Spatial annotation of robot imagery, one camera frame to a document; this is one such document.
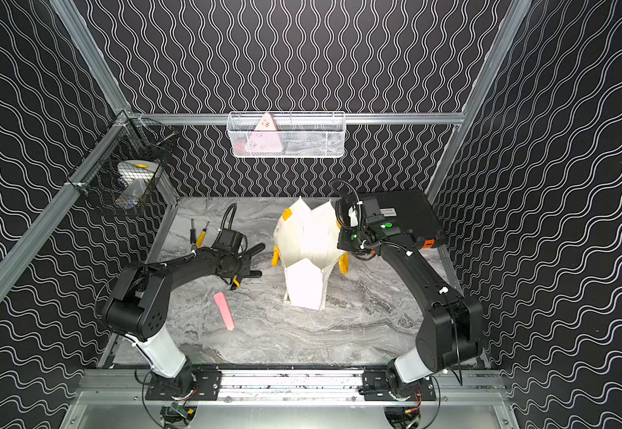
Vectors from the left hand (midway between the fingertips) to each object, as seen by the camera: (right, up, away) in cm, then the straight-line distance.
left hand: (244, 262), depth 97 cm
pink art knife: (-4, -14, -9) cm, 17 cm away
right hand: (+34, +9, -12) cm, 37 cm away
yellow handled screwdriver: (-19, +9, +10) cm, 24 cm away
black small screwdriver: (-24, +10, +12) cm, 29 cm away
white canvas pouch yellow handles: (+22, +7, -2) cm, 23 cm away
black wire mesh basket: (-32, +30, -17) cm, 47 cm away
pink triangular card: (+9, +43, -7) cm, 44 cm away
